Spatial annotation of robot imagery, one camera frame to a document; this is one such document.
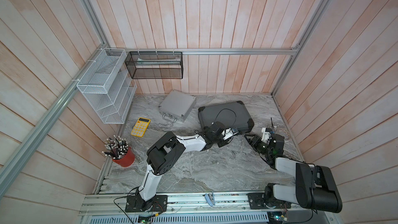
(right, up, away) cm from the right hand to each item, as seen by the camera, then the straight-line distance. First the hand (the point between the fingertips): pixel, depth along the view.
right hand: (246, 136), depth 91 cm
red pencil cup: (-67, -4, -17) cm, 70 cm away
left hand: (-11, -1, +2) cm, 11 cm away
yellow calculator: (-67, +4, +10) cm, 68 cm away
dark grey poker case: (-11, +13, -13) cm, 22 cm away
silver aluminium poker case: (-44, +19, +19) cm, 51 cm away
